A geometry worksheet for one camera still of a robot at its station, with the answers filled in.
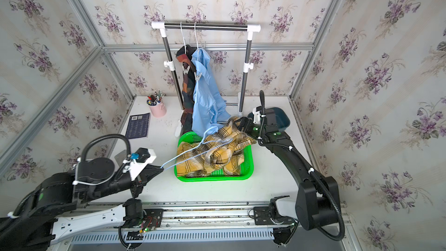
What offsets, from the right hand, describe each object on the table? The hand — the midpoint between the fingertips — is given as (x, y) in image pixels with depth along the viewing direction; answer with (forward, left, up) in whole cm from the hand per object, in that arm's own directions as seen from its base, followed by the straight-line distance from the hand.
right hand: (243, 125), depth 83 cm
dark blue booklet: (+10, +63, -17) cm, 66 cm away
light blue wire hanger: (-17, +34, -7) cm, 39 cm away
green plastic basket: (-18, +13, -18) cm, 29 cm away
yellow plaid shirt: (-13, +12, -2) cm, 18 cm away
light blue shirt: (+5, +16, +8) cm, 19 cm away
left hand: (-27, +28, +13) cm, 41 cm away
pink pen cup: (+19, +50, -8) cm, 54 cm away
